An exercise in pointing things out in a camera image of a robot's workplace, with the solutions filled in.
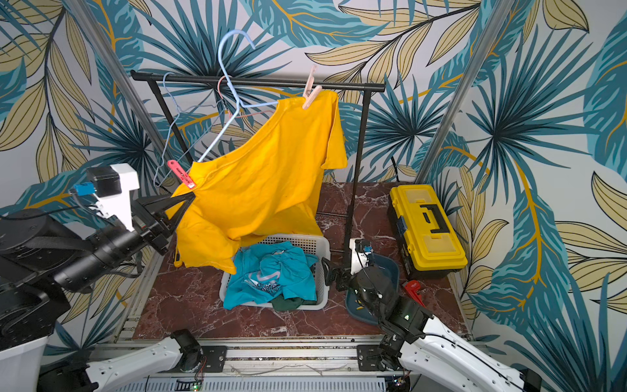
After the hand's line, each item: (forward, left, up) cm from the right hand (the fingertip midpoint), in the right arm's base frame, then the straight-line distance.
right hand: (336, 258), depth 71 cm
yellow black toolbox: (+9, -33, -6) cm, 34 cm away
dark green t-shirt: (-9, +14, -10) cm, 19 cm away
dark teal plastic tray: (-6, -7, -23) cm, 25 cm away
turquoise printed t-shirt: (+1, +21, -9) cm, 23 cm away
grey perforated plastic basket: (+14, +5, -16) cm, 22 cm away
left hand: (-5, +28, +31) cm, 42 cm away
